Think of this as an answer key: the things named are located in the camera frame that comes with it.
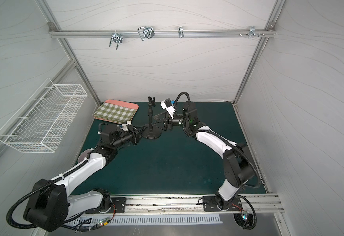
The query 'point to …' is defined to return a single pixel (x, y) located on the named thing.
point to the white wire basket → (41, 121)
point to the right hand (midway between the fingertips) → (152, 120)
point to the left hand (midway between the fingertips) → (148, 128)
